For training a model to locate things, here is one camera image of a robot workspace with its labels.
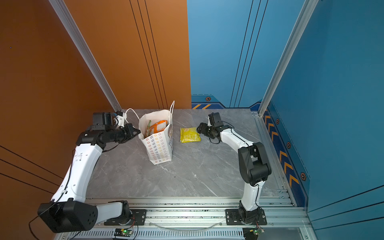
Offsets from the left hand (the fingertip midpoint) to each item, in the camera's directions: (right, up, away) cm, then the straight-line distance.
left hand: (140, 129), depth 76 cm
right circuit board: (+55, -49, -6) cm, 74 cm away
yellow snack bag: (+24, -4, +27) cm, 36 cm away
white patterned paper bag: (+9, -8, +5) cm, 13 cm away
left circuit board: (-7, -49, -5) cm, 50 cm away
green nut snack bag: (0, -1, +13) cm, 13 cm away
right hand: (+31, -1, +19) cm, 36 cm away
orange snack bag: (+6, +1, +13) cm, 14 cm away
